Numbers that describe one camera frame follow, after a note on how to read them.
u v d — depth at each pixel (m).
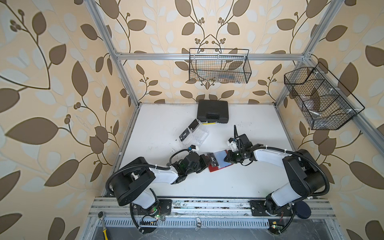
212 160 0.86
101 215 0.72
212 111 1.10
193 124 0.96
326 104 0.73
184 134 0.91
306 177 0.45
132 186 0.44
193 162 0.66
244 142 0.75
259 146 0.68
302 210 0.72
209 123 1.08
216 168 0.87
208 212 0.74
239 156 0.79
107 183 0.43
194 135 0.96
